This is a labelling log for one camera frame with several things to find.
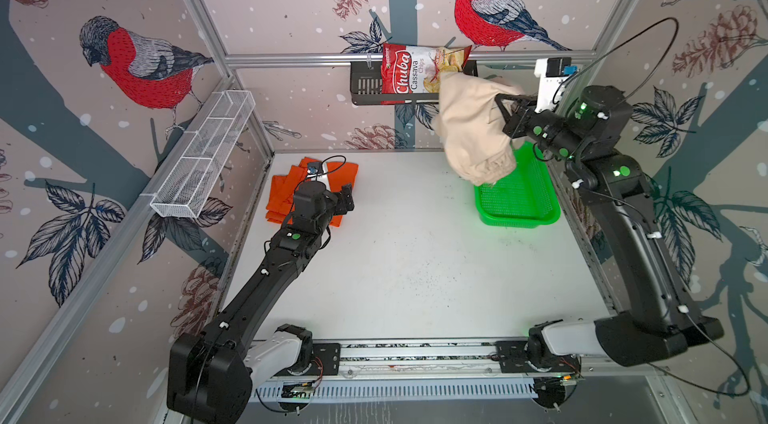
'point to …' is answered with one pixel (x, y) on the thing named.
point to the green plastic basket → (525, 199)
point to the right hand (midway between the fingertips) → (484, 102)
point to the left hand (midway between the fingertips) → (336, 184)
